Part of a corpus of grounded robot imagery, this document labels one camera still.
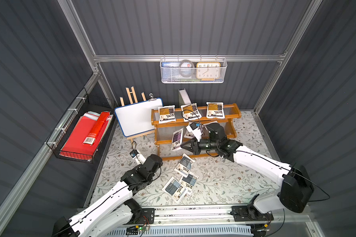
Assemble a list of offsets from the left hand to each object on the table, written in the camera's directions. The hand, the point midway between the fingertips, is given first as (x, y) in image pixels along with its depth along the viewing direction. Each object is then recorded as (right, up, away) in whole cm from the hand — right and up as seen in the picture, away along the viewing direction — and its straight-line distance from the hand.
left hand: (154, 160), depth 79 cm
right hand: (+15, +8, -7) cm, 18 cm away
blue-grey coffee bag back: (+16, -6, +10) cm, 20 cm away
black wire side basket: (-38, +31, -1) cm, 49 cm away
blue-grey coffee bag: (+19, -14, +6) cm, 24 cm away
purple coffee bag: (+12, +11, -2) cm, 17 cm away
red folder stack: (-36, +10, -11) cm, 38 cm away
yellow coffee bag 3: (+33, +27, 0) cm, 43 cm away
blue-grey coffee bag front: (+11, -17, +2) cm, 20 cm away
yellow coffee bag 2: (+19, +26, 0) cm, 32 cm away
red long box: (-28, +13, -9) cm, 33 cm away
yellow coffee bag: (+7, +25, 0) cm, 26 cm away
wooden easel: (-14, +37, +9) cm, 40 cm away
